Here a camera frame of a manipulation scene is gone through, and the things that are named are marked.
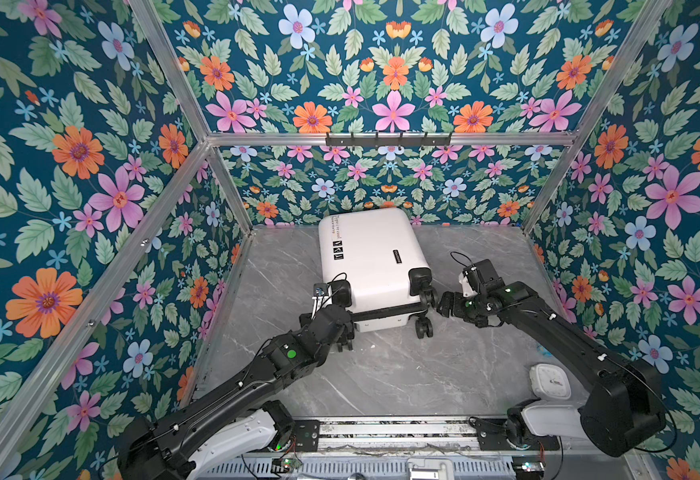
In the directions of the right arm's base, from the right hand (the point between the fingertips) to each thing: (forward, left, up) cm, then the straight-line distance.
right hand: (448, 309), depth 84 cm
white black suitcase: (+9, +21, +10) cm, 25 cm away
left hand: (-4, +29, +7) cm, 30 cm away
